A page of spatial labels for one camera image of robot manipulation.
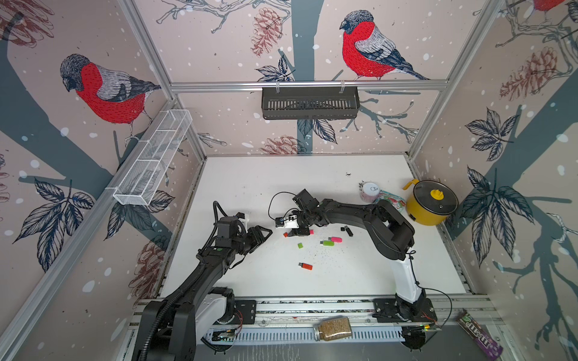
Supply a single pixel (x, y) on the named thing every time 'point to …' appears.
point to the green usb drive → (327, 243)
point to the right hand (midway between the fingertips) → (290, 224)
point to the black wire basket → (310, 103)
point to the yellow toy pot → (430, 202)
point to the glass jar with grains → (333, 329)
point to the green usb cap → (300, 245)
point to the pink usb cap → (311, 232)
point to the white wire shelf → (152, 160)
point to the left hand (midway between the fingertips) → (271, 231)
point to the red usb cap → (285, 234)
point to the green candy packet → (399, 202)
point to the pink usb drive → (335, 239)
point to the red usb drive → (305, 265)
